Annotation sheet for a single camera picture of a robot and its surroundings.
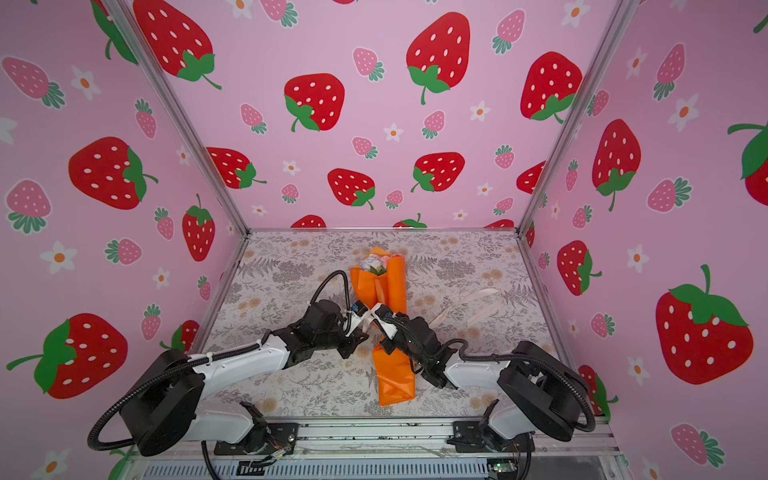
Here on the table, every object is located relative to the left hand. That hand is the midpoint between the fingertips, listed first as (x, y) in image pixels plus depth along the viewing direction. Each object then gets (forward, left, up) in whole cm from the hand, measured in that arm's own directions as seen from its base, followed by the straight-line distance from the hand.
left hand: (367, 333), depth 84 cm
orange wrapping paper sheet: (-8, -8, 0) cm, 11 cm away
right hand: (+2, -2, +6) cm, 6 cm away
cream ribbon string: (+16, -41, -8) cm, 45 cm away
